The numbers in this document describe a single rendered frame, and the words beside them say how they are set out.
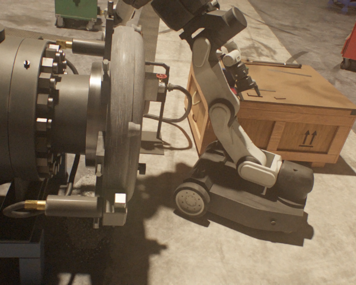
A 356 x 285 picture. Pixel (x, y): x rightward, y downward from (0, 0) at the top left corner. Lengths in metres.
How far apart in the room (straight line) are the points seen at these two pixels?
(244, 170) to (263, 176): 0.10
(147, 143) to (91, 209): 1.32
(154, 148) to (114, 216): 1.28
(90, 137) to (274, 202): 1.09
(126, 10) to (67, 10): 3.02
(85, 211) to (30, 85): 0.48
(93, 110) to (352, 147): 2.39
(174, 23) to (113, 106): 0.75
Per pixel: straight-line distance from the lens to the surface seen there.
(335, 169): 3.00
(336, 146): 2.88
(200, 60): 1.93
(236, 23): 1.89
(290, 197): 2.15
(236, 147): 2.09
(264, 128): 2.62
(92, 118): 1.47
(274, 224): 2.10
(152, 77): 1.63
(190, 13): 1.90
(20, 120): 1.44
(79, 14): 4.94
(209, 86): 2.00
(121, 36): 1.48
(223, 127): 2.00
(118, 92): 1.32
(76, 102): 1.54
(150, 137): 2.75
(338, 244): 2.33
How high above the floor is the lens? 1.39
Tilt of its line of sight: 31 degrees down
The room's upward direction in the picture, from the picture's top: 10 degrees clockwise
